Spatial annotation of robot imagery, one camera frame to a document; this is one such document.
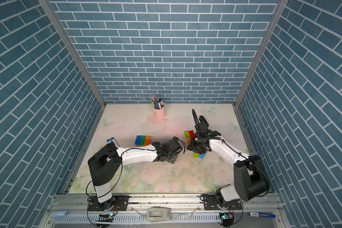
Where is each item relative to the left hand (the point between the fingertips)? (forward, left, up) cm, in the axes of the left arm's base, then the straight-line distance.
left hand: (176, 158), depth 89 cm
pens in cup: (+38, +15, +10) cm, 42 cm away
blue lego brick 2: (+2, -17, -1) cm, 17 cm away
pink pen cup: (+34, +12, +4) cm, 36 cm away
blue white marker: (-30, -43, +1) cm, 52 cm away
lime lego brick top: (+18, -8, -1) cm, 20 cm away
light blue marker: (-29, +57, 0) cm, 64 cm away
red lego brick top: (+18, -11, 0) cm, 21 cm away
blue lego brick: (+12, +26, +2) cm, 28 cm away
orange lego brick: (+12, +19, +1) cm, 23 cm away
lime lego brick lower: (+3, -13, -1) cm, 13 cm away
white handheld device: (-29, +9, 0) cm, 30 cm away
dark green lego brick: (+11, +23, +1) cm, 25 cm away
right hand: (+4, -9, +6) cm, 11 cm away
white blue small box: (+15, +45, -2) cm, 47 cm away
